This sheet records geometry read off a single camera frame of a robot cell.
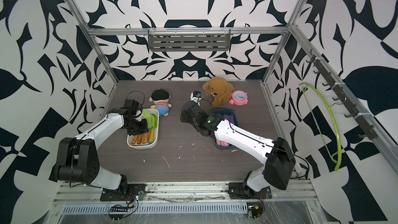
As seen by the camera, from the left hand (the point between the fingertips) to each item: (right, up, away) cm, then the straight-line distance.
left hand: (145, 128), depth 89 cm
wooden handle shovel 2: (+1, -5, -4) cm, 6 cm away
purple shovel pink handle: (+43, -8, -3) cm, 44 cm away
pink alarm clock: (+58, +17, +19) cm, 63 cm away
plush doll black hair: (+6, +17, +11) cm, 21 cm away
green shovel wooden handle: (0, +7, +2) cm, 7 cm away
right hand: (+23, +12, -11) cm, 28 cm away
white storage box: (-8, -5, -2) cm, 9 cm away
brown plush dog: (+43, +22, +5) cm, 49 cm away
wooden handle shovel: (-3, -7, -2) cm, 8 cm away
